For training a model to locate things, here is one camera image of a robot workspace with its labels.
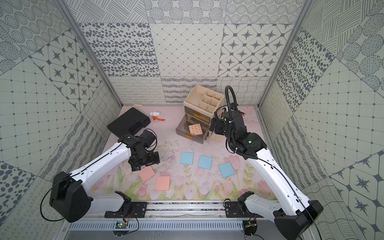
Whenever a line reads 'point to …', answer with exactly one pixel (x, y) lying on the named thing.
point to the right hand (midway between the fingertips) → (220, 123)
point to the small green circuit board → (120, 224)
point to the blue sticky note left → (186, 158)
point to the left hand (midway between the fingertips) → (155, 166)
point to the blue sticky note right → (226, 169)
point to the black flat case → (128, 122)
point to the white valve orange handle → (155, 114)
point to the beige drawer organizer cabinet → (204, 102)
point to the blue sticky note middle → (205, 162)
